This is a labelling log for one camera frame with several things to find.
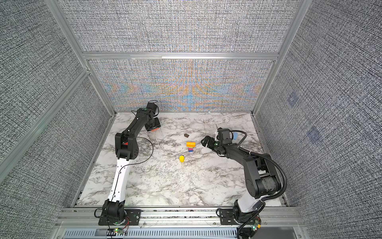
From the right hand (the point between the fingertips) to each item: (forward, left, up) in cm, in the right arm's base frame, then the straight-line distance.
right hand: (206, 142), depth 95 cm
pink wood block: (-2, +10, -4) cm, 11 cm away
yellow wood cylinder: (-9, +16, -4) cm, 19 cm away
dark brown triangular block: (+11, +13, -6) cm, 18 cm away
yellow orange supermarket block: (-2, +9, +2) cm, 10 cm away
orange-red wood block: (+10, +34, +2) cm, 36 cm away
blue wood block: (-2, +10, -6) cm, 12 cm away
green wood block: (-2, +10, -1) cm, 11 cm away
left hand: (+17, +36, -4) cm, 40 cm away
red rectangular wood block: (-16, +39, +23) cm, 48 cm away
